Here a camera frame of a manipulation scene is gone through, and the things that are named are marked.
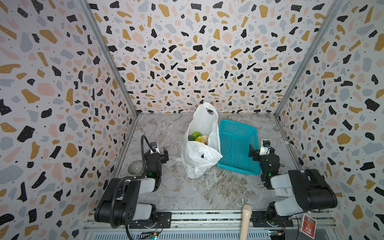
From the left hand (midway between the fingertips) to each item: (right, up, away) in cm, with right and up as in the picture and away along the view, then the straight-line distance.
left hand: (156, 146), depth 88 cm
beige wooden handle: (+49, -30, -14) cm, 59 cm away
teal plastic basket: (+51, +3, +17) cm, 54 cm away
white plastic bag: (+24, -4, -12) cm, 27 cm away
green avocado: (+20, +4, +9) cm, 22 cm away
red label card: (+78, -36, -17) cm, 87 cm away
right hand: (+61, +3, +1) cm, 61 cm away
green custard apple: (+23, +7, +12) cm, 27 cm away
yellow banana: (+25, +4, +7) cm, 26 cm away
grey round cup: (-14, -13, +2) cm, 19 cm away
